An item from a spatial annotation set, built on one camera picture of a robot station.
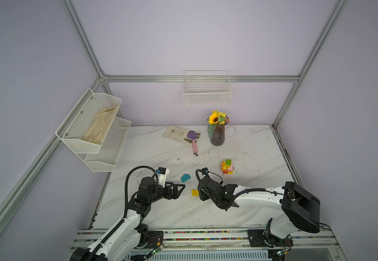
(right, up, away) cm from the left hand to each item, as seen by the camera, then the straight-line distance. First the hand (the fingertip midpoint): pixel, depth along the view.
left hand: (178, 186), depth 81 cm
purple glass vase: (+24, +26, +25) cm, 43 cm away
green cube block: (+28, +11, +11) cm, 32 cm away
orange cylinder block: (+26, +7, +13) cm, 30 cm away
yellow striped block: (+30, +4, +14) cm, 34 cm away
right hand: (+11, -2, +4) cm, 12 cm away
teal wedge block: (+3, +2, +12) cm, 13 cm away
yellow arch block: (+9, -4, +3) cm, 10 cm away
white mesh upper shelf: (-46, +29, -3) cm, 54 cm away
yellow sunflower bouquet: (+21, +36, +9) cm, 42 cm away
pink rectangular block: (+30, +6, +12) cm, 33 cm away
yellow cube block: (+26, +9, +14) cm, 31 cm away
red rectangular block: (+27, +5, +14) cm, 31 cm away
